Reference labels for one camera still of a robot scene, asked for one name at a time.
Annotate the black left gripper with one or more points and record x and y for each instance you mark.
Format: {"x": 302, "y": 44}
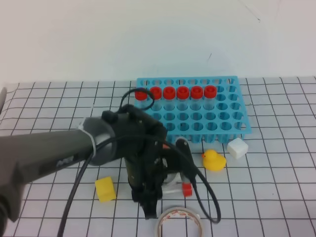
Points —
{"x": 130, "y": 128}

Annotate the red capped test tube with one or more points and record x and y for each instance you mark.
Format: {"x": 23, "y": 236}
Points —
{"x": 169, "y": 95}
{"x": 182, "y": 96}
{"x": 196, "y": 96}
{"x": 184, "y": 188}
{"x": 157, "y": 93}
{"x": 141, "y": 99}
{"x": 210, "y": 93}

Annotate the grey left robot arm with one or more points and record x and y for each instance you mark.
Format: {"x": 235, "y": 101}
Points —
{"x": 26, "y": 158}

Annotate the blue test tube rack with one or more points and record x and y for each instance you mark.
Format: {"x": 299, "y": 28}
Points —
{"x": 226, "y": 121}

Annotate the white tape roll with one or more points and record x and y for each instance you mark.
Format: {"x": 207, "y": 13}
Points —
{"x": 172, "y": 179}
{"x": 179, "y": 212}

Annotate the yellow rubber duck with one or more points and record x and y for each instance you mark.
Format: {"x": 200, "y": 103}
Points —
{"x": 213, "y": 161}

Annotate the yellow foam cube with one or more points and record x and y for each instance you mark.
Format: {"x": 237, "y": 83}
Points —
{"x": 105, "y": 189}

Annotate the white foam cube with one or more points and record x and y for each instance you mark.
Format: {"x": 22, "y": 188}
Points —
{"x": 237, "y": 148}

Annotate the grey object at left edge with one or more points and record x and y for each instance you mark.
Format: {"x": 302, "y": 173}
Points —
{"x": 3, "y": 93}

